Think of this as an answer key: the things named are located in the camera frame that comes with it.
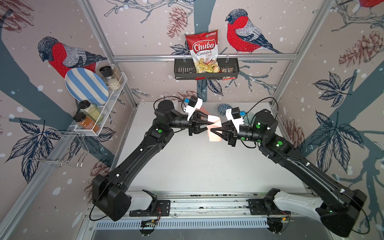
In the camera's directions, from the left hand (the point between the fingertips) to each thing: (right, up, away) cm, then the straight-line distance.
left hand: (215, 122), depth 57 cm
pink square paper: (-2, +7, +61) cm, 61 cm away
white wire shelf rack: (-50, +6, +13) cm, 52 cm away
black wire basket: (-15, +33, +38) cm, 52 cm away
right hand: (-1, -2, +2) cm, 3 cm away
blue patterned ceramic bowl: (+13, +9, +58) cm, 60 cm away
